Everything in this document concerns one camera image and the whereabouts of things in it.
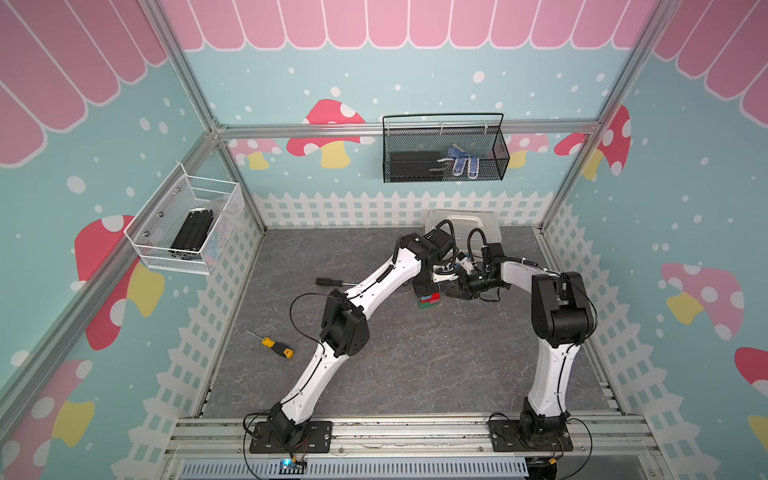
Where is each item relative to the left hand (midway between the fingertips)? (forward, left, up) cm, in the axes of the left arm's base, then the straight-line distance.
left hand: (420, 288), depth 91 cm
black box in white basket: (-1, +57, +25) cm, 62 cm away
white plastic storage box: (+29, -17, +1) cm, 33 cm away
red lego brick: (0, -6, -7) cm, 9 cm away
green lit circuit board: (-45, +33, -13) cm, 57 cm away
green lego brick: (-1, -3, -8) cm, 9 cm away
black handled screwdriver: (+7, +30, -8) cm, 32 cm away
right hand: (+2, -8, -5) cm, 10 cm away
